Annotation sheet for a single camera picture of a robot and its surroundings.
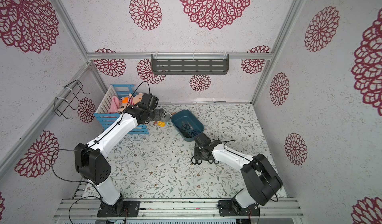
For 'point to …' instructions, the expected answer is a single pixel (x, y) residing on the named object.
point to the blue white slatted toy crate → (106, 118)
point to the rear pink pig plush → (136, 99)
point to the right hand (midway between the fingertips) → (200, 155)
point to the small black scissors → (213, 161)
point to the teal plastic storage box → (185, 115)
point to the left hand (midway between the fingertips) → (155, 115)
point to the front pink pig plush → (123, 106)
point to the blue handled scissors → (190, 131)
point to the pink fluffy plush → (116, 103)
